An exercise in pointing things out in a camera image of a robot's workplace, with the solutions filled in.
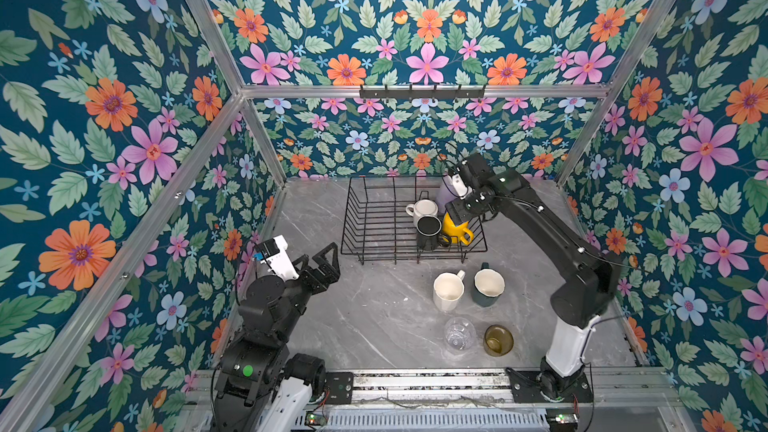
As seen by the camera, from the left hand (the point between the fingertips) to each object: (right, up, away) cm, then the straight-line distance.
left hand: (328, 245), depth 62 cm
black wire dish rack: (+6, +4, +45) cm, 45 cm away
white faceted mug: (+29, -16, +24) cm, 41 cm away
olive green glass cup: (+42, -29, +18) cm, 54 cm away
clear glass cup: (+32, -27, +20) cm, 46 cm away
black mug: (+23, 0, +28) cm, 36 cm away
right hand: (+33, +9, +22) cm, 41 cm away
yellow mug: (+34, 0, +31) cm, 46 cm away
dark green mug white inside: (+41, -15, +24) cm, 49 cm away
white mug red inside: (+22, +8, +36) cm, 43 cm away
